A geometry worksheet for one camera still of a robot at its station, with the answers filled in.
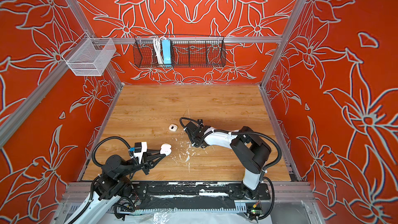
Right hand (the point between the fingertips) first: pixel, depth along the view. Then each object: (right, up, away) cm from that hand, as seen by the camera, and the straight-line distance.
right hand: (196, 140), depth 91 cm
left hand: (-14, +1, -24) cm, 28 cm away
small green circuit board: (+28, -26, -22) cm, 44 cm away
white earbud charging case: (-13, +7, +4) cm, 16 cm away
